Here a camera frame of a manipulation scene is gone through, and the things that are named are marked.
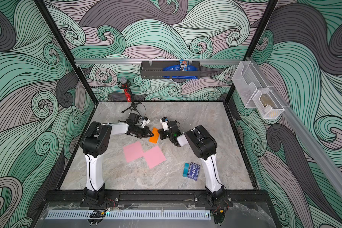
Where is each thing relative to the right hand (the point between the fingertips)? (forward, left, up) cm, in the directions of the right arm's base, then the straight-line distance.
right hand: (160, 130), depth 103 cm
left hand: (-4, +5, +2) cm, 7 cm away
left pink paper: (-16, +18, -1) cm, 24 cm away
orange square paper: (-7, +4, 0) cm, 8 cm away
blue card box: (-30, -21, +2) cm, 37 cm away
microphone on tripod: (+23, +25, +25) cm, 43 cm away
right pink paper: (-21, +3, -1) cm, 21 cm away
